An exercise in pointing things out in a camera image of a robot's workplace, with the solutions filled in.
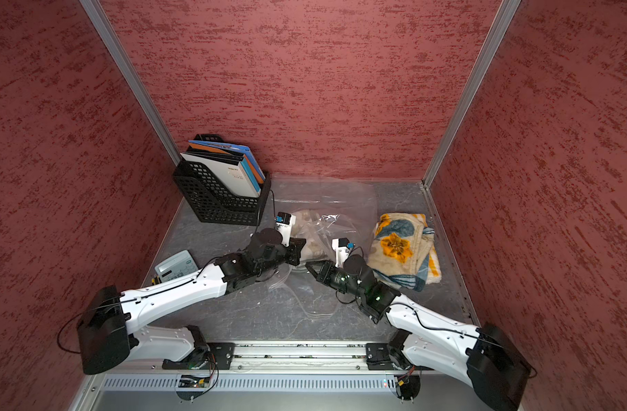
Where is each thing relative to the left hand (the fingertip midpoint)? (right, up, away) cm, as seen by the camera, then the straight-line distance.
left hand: (304, 245), depth 78 cm
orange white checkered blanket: (+43, -9, +6) cm, 45 cm away
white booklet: (-29, +23, +14) cm, 40 cm away
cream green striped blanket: (+2, +6, -2) cm, 7 cm away
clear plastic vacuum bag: (+7, +10, +28) cm, 31 cm away
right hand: (0, -7, -3) cm, 8 cm away
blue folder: (-24, +33, +14) cm, 44 cm away
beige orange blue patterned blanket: (+31, -3, +2) cm, 31 cm away
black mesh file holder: (-45, +15, +34) cm, 58 cm away
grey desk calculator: (-47, -9, +14) cm, 50 cm away
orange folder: (-34, +33, +14) cm, 49 cm away
